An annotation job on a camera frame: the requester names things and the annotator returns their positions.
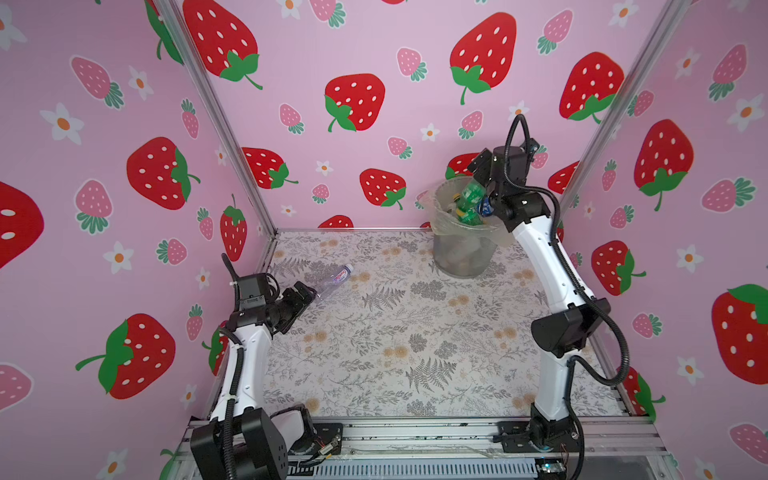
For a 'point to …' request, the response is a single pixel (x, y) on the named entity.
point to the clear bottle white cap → (333, 282)
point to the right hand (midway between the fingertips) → (488, 160)
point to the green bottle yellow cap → (471, 197)
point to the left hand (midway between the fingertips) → (306, 299)
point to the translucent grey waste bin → (461, 250)
